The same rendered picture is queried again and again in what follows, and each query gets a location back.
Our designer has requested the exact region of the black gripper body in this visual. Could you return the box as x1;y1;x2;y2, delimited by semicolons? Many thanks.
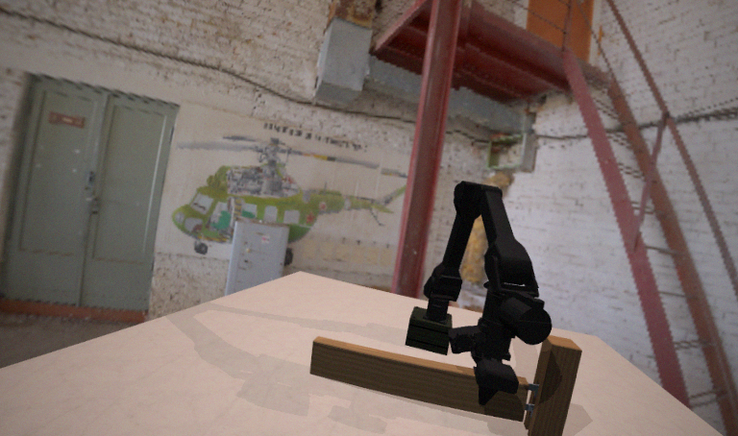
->
475;316;519;395

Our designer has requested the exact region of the brown wooden post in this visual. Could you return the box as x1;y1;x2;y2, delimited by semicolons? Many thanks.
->
524;335;582;436

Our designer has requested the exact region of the brown wooden rail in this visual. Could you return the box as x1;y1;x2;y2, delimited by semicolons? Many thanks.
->
309;336;539;423

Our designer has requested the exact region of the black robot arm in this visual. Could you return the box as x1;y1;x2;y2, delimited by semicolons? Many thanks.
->
423;181;552;355

